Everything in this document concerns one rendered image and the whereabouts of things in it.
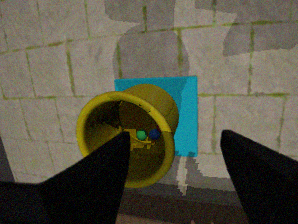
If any brown wooden plank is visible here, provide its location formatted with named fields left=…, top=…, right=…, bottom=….
left=115, top=191, right=249, bottom=224

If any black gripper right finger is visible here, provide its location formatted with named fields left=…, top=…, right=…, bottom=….
left=220, top=130, right=298, bottom=224

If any yellow cup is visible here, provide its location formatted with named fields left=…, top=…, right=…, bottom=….
left=76, top=84, right=179, bottom=188

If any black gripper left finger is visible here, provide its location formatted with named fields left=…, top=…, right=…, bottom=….
left=0, top=131, right=131, bottom=224

